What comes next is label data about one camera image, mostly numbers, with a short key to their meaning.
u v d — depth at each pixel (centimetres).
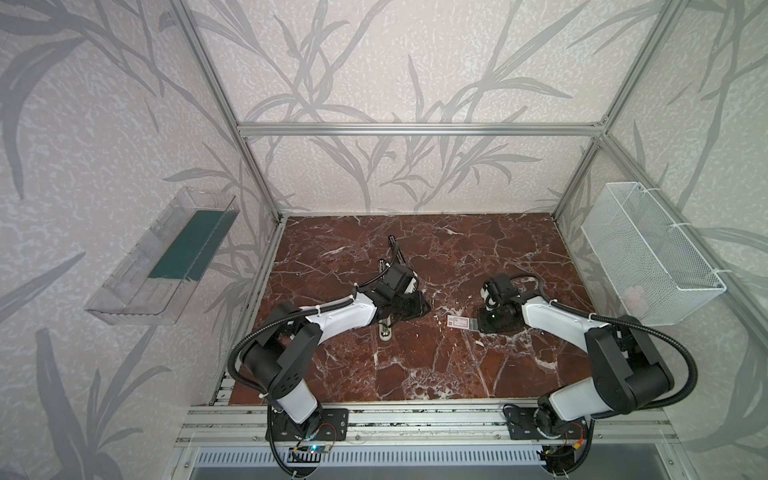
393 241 110
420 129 145
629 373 44
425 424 75
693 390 42
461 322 91
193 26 73
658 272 63
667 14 71
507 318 67
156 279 64
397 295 69
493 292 75
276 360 45
